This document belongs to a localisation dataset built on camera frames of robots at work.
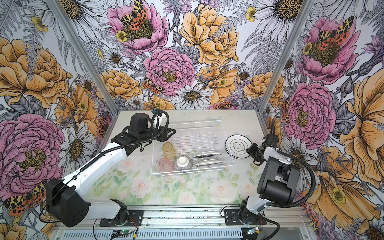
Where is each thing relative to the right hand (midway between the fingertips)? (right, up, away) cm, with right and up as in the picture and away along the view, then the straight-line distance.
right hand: (248, 154), depth 92 cm
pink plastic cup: (-50, -5, -4) cm, 50 cm away
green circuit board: (-67, -33, -21) cm, 77 cm away
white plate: (-6, +4, +7) cm, 10 cm away
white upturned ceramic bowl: (-39, -3, -7) cm, 40 cm away
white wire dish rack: (-31, +3, +5) cm, 31 cm away
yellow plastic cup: (-47, +3, -5) cm, 48 cm away
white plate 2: (-26, 0, -4) cm, 26 cm away
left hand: (-44, +13, -14) cm, 48 cm away
